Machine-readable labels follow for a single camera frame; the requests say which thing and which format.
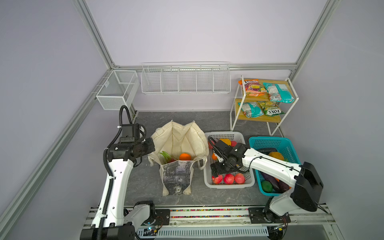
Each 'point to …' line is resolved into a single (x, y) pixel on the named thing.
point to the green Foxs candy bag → (270, 108)
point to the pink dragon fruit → (167, 157)
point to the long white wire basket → (186, 78)
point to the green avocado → (267, 186)
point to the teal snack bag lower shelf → (251, 109)
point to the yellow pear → (227, 141)
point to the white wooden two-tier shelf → (262, 100)
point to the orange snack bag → (253, 88)
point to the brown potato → (277, 155)
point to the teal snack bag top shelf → (279, 93)
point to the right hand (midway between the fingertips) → (219, 172)
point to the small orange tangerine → (214, 157)
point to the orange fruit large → (185, 156)
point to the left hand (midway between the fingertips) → (152, 147)
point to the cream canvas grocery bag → (176, 139)
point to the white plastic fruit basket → (239, 137)
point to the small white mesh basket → (118, 90)
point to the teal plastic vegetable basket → (278, 148)
